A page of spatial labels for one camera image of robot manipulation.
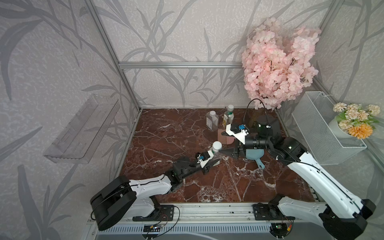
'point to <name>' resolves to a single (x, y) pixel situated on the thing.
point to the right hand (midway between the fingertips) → (222, 139)
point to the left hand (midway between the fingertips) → (217, 156)
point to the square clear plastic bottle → (212, 120)
